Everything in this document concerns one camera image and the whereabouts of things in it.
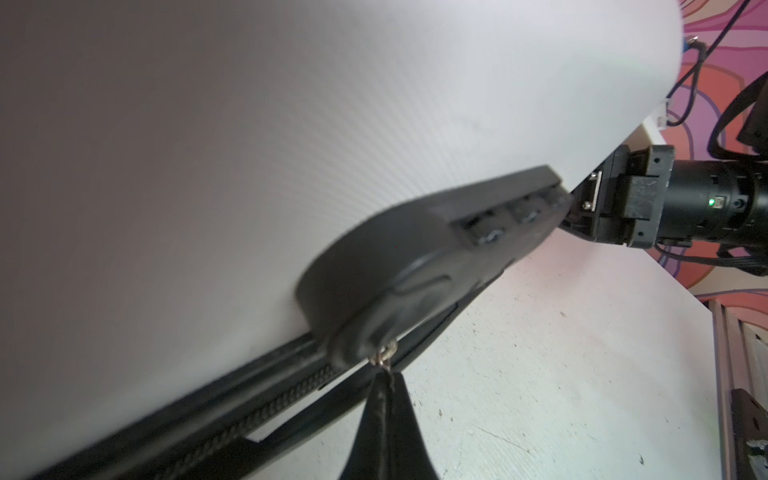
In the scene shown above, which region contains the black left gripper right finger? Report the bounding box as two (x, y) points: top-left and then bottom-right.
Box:
(388, 372), (439, 480)

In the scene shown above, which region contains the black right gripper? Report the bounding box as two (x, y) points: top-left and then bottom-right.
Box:
(560, 145), (767, 249)

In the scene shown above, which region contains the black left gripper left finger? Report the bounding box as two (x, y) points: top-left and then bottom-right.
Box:
(340, 373), (390, 479)

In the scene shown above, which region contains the black white suitcase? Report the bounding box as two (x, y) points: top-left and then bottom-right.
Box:
(1, 1), (683, 479)

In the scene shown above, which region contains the aluminium front rail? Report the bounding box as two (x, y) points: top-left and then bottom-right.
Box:
(707, 299), (767, 479)

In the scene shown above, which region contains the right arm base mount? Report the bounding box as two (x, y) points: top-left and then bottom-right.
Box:
(731, 389), (767, 480)

